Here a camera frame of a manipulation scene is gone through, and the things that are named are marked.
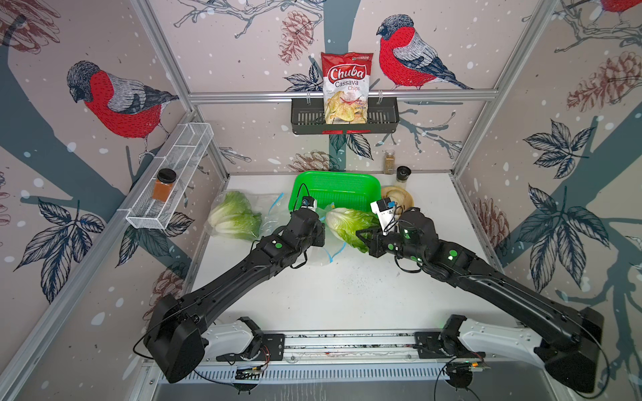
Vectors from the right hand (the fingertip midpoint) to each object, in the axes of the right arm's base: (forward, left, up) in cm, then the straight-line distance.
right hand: (356, 232), depth 69 cm
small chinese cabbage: (+3, +3, 0) cm, 4 cm away
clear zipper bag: (+2, +6, -11) cm, 13 cm away
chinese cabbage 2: (+12, +40, -18) cm, 45 cm away
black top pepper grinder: (+40, -23, -16) cm, 49 cm away
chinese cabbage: (+22, +47, -16) cm, 55 cm away
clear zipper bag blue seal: (+22, +31, -17) cm, 42 cm away
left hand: (+8, +10, -6) cm, 14 cm away
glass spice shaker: (+53, -19, -20) cm, 59 cm away
